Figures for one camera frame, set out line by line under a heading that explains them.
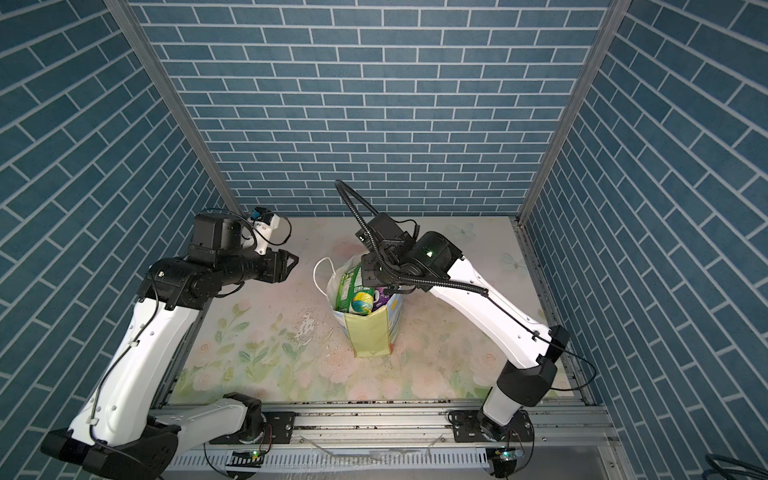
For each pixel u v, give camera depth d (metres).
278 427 0.74
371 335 0.76
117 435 0.36
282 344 0.89
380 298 0.71
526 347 0.41
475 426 0.74
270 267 0.58
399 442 0.74
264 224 0.57
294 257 0.66
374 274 0.58
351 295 0.73
